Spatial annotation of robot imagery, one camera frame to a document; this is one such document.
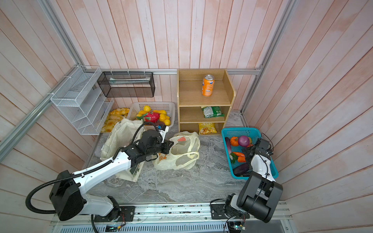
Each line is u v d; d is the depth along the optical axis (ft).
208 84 2.57
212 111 3.04
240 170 2.83
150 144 1.99
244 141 3.01
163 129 2.30
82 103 2.56
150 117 3.43
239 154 3.06
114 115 3.63
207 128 3.43
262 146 2.22
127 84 3.45
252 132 3.14
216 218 2.39
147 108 3.70
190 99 2.82
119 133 2.75
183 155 2.21
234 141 3.13
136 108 3.72
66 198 1.32
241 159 2.95
